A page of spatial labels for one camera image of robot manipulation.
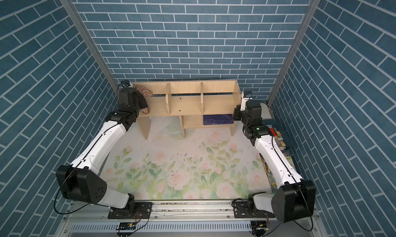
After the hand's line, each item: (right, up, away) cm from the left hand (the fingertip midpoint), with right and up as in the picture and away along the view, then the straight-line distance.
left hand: (143, 94), depth 80 cm
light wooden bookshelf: (+29, -5, +7) cm, 30 cm away
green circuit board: (-5, -63, -8) cm, 64 cm away
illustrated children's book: (+69, -46, +4) cm, 83 cm away
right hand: (+50, -6, 0) cm, 51 cm away
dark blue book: (+39, -13, +11) cm, 43 cm away
